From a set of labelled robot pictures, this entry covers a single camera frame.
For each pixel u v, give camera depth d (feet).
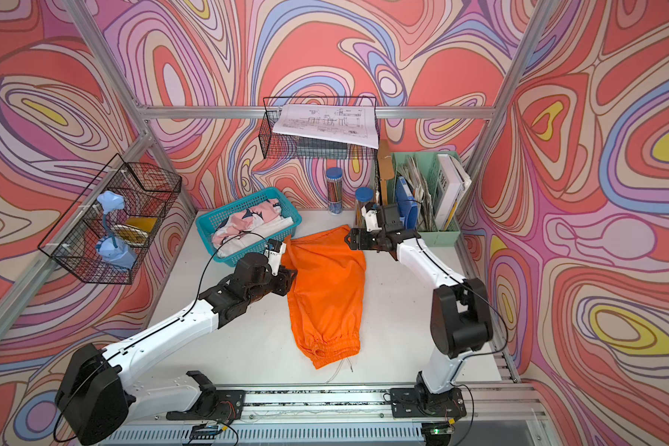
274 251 2.29
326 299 3.07
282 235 3.42
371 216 2.69
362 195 3.90
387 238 2.26
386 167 2.96
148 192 3.28
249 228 3.60
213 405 2.33
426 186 3.22
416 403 2.40
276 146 3.34
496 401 2.47
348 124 2.73
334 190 3.64
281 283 2.32
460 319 1.54
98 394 1.28
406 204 3.06
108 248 2.18
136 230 2.31
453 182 3.08
